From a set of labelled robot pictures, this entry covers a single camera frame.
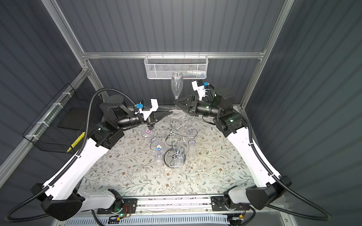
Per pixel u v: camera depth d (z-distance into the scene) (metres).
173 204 0.76
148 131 0.65
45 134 0.64
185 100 0.54
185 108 0.52
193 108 0.51
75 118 0.73
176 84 0.63
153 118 0.49
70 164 0.40
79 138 0.71
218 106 0.48
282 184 0.37
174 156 0.88
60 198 0.39
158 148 0.60
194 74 0.91
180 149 0.60
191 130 0.66
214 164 0.89
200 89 0.56
